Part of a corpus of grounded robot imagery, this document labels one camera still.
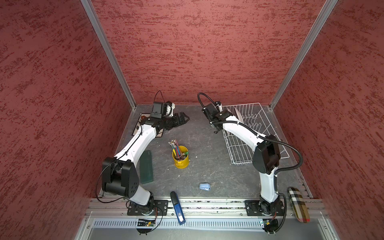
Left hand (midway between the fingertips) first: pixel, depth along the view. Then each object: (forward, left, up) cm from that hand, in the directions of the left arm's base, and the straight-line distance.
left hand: (183, 123), depth 83 cm
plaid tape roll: (-38, -59, -17) cm, 72 cm away
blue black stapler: (-40, +1, -17) cm, 43 cm away
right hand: (+5, -23, -5) cm, 24 cm away
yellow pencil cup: (-18, -1, -14) cm, 23 cm away
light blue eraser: (-29, -12, -19) cm, 37 cm away
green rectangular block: (-19, +22, -19) cm, 35 cm away
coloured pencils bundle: (-15, +2, -11) cm, 18 cm away
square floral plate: (+5, +18, -17) cm, 25 cm away
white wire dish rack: (+18, -51, -15) cm, 56 cm away
